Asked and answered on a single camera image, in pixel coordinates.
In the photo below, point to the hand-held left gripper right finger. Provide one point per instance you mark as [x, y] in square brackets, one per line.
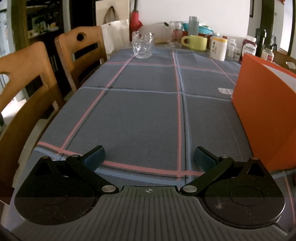
[203, 158]

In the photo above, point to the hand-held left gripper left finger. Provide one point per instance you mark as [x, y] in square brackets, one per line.
[94, 158]

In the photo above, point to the orange cardboard box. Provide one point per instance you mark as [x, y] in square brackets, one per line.
[261, 104]

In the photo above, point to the grey plaid tablecloth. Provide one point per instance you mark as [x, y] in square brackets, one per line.
[143, 115]

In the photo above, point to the wooden chair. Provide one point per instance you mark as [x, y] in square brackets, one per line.
[76, 51]
[23, 69]
[281, 58]

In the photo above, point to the white canister yellow lid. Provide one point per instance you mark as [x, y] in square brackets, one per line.
[218, 49]

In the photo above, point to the small white pill bottle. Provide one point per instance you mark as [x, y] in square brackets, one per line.
[231, 47]

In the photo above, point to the yellow mug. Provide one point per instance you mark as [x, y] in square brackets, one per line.
[196, 44]

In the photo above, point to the red supplement bottle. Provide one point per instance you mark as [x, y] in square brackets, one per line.
[249, 46]

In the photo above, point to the clear glass mug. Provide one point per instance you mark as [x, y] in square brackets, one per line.
[142, 46]

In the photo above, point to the dark sauce bottle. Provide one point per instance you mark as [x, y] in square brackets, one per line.
[268, 55]

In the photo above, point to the white tote bag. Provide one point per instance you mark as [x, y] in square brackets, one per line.
[115, 34]

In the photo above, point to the clear glass jar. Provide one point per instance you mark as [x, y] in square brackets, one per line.
[175, 34]

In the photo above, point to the teal bowl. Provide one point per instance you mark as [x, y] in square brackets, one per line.
[205, 30]

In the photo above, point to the black thermos bottle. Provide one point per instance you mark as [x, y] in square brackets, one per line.
[260, 41]

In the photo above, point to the small clear glass bottle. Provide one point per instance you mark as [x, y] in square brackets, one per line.
[165, 33]

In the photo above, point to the grey tumbler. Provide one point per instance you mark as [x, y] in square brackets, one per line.
[193, 26]

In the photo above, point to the red umbrella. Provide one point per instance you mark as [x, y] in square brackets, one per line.
[135, 20]

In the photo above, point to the dark wooden cabinet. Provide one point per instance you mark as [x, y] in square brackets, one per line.
[39, 23]

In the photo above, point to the dark wooden door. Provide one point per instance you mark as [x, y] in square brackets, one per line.
[82, 11]

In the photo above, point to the beige paper bag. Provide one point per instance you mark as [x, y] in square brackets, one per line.
[111, 11]

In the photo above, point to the dark door frame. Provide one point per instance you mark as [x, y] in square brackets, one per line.
[267, 14]

